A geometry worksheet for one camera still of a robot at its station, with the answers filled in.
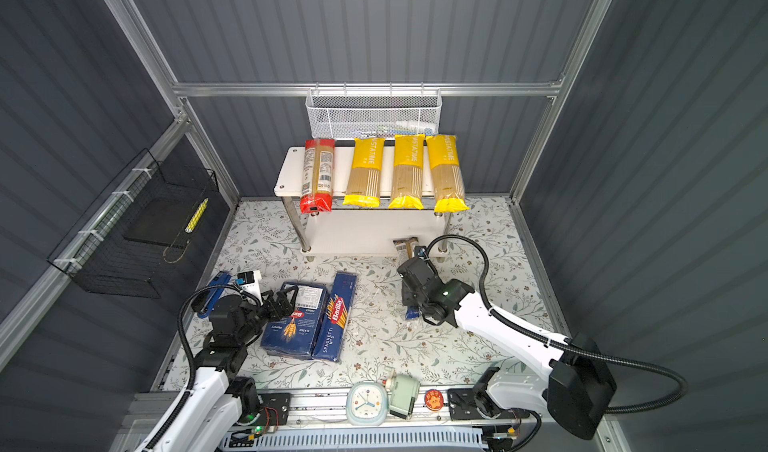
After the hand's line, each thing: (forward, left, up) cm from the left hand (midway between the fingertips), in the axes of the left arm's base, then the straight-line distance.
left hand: (284, 290), depth 83 cm
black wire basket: (+5, +35, +17) cm, 39 cm away
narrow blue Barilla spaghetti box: (-11, -13, -8) cm, 19 cm away
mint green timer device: (-26, -31, -7) cm, 41 cm away
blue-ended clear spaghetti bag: (+11, -35, +3) cm, 37 cm away
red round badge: (-27, -39, -11) cm, 49 cm away
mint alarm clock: (-28, -23, -8) cm, 37 cm away
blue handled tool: (+7, +25, -11) cm, 28 cm away
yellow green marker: (+14, +21, +16) cm, 30 cm away
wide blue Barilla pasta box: (-10, -4, -6) cm, 12 cm away
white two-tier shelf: (+24, -18, -4) cm, 30 cm away
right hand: (-1, -36, +1) cm, 37 cm away
